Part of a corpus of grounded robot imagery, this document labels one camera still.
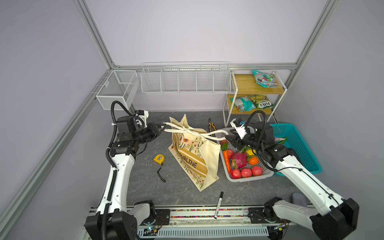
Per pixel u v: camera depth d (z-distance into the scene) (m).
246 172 0.83
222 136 0.74
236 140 0.65
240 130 0.63
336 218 0.37
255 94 1.06
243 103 0.99
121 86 1.02
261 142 0.56
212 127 1.09
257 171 0.83
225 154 0.89
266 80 0.87
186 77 1.00
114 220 0.37
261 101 1.01
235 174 0.83
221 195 0.81
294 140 0.96
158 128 0.67
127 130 0.54
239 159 0.84
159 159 0.93
